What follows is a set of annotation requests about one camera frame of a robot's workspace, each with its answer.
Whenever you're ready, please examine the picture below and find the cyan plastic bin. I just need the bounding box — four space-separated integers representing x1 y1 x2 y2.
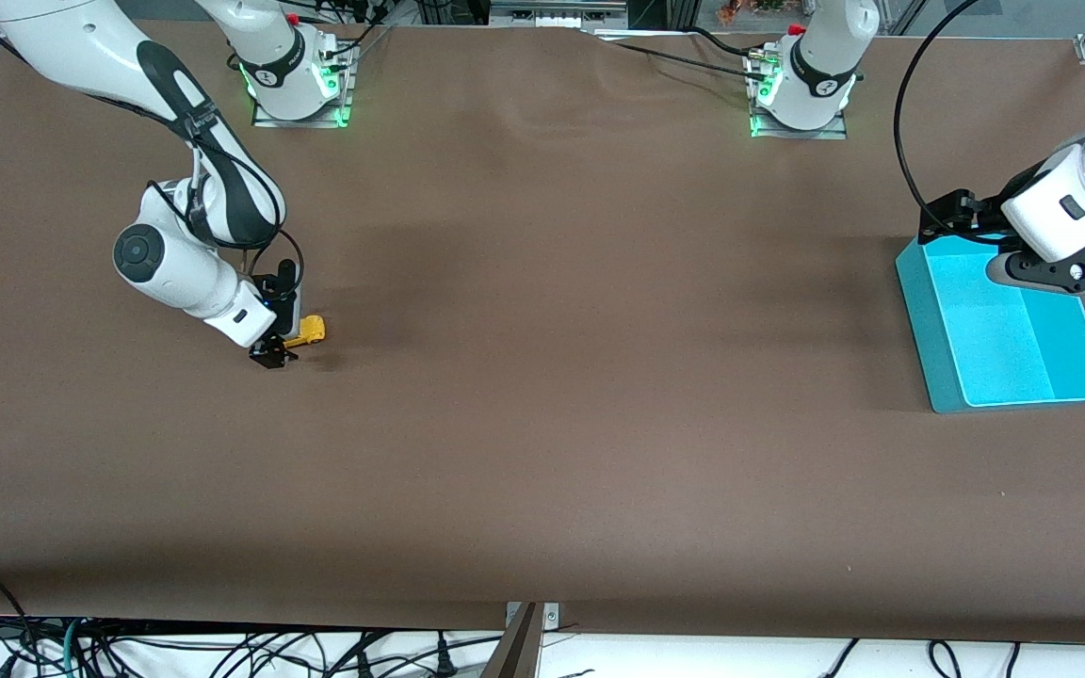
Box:
896 234 1085 414

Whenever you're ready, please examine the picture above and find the orange background object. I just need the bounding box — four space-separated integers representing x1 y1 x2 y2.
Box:
717 0 812 24

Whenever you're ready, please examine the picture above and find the dark wedge beam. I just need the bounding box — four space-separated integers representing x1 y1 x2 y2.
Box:
480 603 543 678

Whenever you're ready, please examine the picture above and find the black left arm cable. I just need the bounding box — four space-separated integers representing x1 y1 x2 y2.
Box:
893 0 981 222

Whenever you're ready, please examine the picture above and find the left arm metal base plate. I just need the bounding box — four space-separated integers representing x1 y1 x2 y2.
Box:
748 52 850 140

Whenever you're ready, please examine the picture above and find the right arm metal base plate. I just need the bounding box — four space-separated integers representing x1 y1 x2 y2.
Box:
251 42 355 129

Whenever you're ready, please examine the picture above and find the black base cable bundle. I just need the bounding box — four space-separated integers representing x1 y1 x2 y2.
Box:
316 0 395 72

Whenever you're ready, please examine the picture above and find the short black table cable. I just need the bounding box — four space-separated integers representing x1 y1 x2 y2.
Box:
684 25 769 59

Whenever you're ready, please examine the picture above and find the long black table cable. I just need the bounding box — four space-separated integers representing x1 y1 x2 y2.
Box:
599 36 771 84

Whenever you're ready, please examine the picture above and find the small metal table bracket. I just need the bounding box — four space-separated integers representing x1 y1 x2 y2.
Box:
505 602 560 630

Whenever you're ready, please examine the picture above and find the aluminium frame rail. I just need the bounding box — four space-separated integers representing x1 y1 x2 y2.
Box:
489 0 630 29

